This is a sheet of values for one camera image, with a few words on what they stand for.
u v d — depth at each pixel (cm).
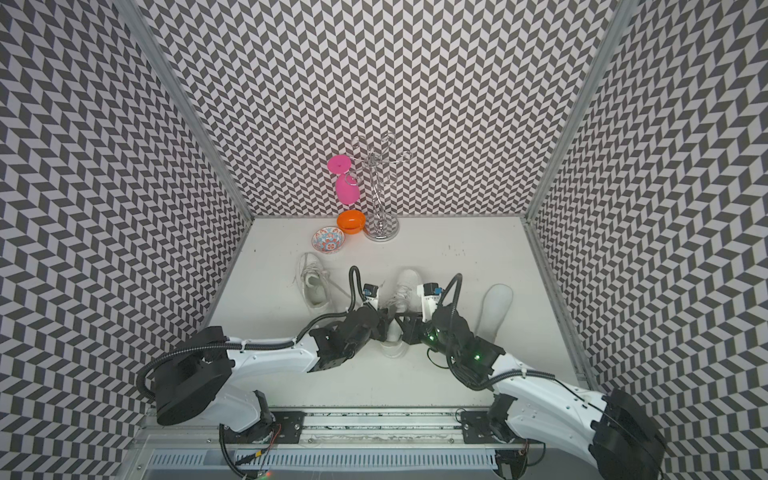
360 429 74
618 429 40
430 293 68
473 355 58
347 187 102
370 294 73
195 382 42
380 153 102
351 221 112
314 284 91
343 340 63
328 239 111
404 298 84
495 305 92
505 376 51
